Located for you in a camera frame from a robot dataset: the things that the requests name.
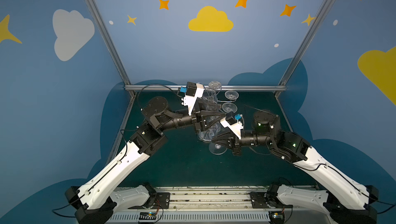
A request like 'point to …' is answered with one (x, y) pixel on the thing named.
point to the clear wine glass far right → (231, 95)
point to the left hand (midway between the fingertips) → (221, 107)
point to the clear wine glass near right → (228, 107)
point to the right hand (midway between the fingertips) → (215, 137)
